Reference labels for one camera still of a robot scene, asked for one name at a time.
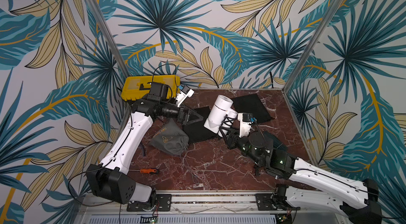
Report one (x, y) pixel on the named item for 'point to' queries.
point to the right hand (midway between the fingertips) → (221, 128)
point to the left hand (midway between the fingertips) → (197, 118)
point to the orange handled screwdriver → (148, 170)
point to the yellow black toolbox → (136, 87)
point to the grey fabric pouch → (171, 139)
